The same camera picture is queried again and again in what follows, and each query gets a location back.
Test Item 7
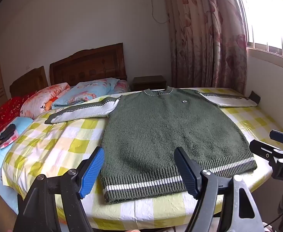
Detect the green knit sweater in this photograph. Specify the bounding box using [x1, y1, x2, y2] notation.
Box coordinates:
[44, 86, 258, 205]

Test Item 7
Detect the small wooden headboard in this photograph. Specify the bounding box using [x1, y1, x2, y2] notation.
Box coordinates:
[9, 66, 49, 98]

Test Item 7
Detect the light blue sheet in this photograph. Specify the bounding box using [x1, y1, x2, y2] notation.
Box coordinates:
[0, 116, 34, 213]

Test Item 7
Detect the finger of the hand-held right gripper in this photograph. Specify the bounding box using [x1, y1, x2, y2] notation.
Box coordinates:
[269, 130, 283, 148]
[249, 139, 283, 167]

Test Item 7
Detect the pink floral pillow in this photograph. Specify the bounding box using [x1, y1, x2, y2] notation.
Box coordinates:
[115, 79, 131, 95]

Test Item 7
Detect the dark wooden nightstand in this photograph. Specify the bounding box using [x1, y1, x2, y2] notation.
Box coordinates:
[132, 75, 167, 92]

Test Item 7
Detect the pink floral curtain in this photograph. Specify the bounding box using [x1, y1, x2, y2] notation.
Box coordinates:
[161, 0, 248, 95]

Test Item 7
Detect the thin wall cable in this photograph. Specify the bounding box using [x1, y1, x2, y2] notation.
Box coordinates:
[151, 0, 169, 25]

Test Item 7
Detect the small black item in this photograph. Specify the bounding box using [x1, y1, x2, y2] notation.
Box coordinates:
[249, 90, 261, 105]

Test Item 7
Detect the black object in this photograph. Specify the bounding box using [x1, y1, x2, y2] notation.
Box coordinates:
[0, 123, 16, 145]

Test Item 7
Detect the red blanket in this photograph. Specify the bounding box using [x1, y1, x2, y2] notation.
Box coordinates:
[0, 91, 38, 136]

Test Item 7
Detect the barred window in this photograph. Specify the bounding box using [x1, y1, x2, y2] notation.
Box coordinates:
[233, 0, 283, 58]

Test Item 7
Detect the large wooden headboard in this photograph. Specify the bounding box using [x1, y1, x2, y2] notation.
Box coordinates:
[49, 43, 128, 87]

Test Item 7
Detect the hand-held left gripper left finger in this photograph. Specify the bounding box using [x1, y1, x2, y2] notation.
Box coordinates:
[13, 146, 105, 232]

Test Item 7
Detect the yellow white checked tablecloth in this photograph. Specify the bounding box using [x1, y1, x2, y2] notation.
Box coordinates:
[1, 87, 283, 225]

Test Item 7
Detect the black cable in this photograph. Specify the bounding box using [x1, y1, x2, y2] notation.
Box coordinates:
[262, 211, 283, 229]

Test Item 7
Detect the blue floral quilt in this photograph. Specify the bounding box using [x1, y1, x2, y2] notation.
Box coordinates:
[51, 77, 120, 109]

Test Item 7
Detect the pink patterned cloth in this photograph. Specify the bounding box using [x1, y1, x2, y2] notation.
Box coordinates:
[0, 129, 20, 149]

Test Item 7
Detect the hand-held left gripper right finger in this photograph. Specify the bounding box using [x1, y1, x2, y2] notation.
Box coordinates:
[174, 146, 265, 232]

